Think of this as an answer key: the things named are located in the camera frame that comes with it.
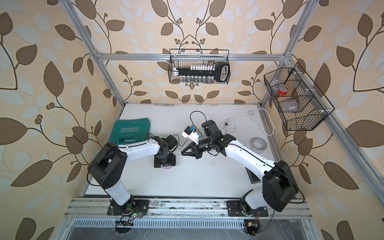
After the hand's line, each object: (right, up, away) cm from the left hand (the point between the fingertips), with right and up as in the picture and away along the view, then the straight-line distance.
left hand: (168, 164), depth 89 cm
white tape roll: (+57, +10, +7) cm, 58 cm away
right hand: (+10, +10, -15) cm, 21 cm away
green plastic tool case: (-28, +19, +10) cm, 35 cm away
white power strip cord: (+40, +21, +15) cm, 48 cm away
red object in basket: (+63, +41, -8) cm, 76 cm away
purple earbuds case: (0, -1, -2) cm, 2 cm away
